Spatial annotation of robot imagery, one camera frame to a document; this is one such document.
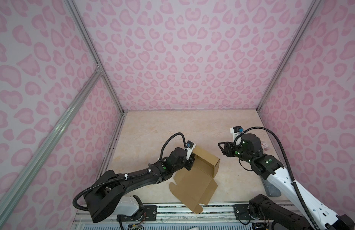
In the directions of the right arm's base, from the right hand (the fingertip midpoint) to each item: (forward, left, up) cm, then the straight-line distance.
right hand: (221, 143), depth 75 cm
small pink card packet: (+11, -33, -19) cm, 40 cm away
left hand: (-1, +13, -8) cm, 16 cm away
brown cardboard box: (-17, +14, -16) cm, 27 cm away
